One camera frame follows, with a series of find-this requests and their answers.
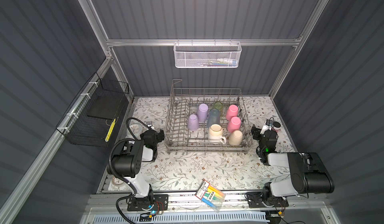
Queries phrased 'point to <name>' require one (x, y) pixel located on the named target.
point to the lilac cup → (202, 112)
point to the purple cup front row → (193, 122)
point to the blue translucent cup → (213, 117)
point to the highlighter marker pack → (211, 196)
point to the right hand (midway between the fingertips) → (264, 127)
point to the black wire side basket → (96, 117)
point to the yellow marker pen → (110, 130)
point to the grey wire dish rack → (183, 102)
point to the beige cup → (235, 138)
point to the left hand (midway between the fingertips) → (152, 131)
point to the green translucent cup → (218, 105)
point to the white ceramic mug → (215, 135)
